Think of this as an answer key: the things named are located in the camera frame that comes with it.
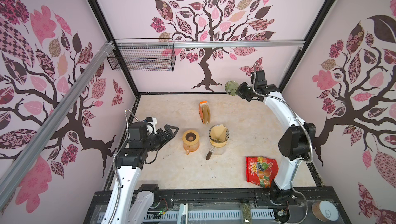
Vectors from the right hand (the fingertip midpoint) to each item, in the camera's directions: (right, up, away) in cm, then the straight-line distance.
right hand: (236, 88), depth 89 cm
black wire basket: (-56, +22, +6) cm, 61 cm away
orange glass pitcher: (-28, -36, +1) cm, 45 cm away
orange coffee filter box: (-18, -14, +13) cm, 27 cm away
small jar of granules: (0, -58, -22) cm, 62 cm away
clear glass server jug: (-11, -37, +1) cm, 39 cm away
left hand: (-33, -25, -17) cm, 45 cm away
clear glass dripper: (-12, -29, -7) cm, 32 cm away
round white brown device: (+34, -57, -23) cm, 70 cm away
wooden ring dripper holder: (-11, -32, -7) cm, 34 cm away
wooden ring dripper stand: (-25, -30, -5) cm, 40 cm away
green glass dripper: (-3, +1, +1) cm, 3 cm away
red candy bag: (+11, -45, -9) cm, 47 cm away
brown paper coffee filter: (-11, -24, -9) cm, 28 cm away
